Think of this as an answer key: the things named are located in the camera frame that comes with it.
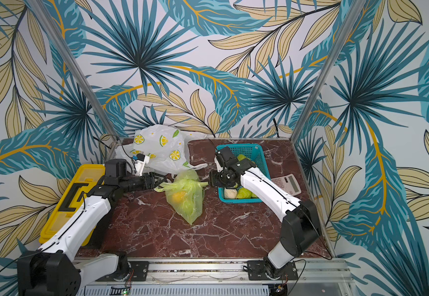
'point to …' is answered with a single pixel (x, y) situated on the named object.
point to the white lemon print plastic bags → (164, 147)
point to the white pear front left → (230, 193)
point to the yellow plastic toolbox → (84, 177)
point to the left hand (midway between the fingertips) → (162, 180)
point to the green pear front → (244, 193)
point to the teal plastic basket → (254, 153)
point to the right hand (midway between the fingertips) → (214, 181)
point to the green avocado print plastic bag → (191, 207)
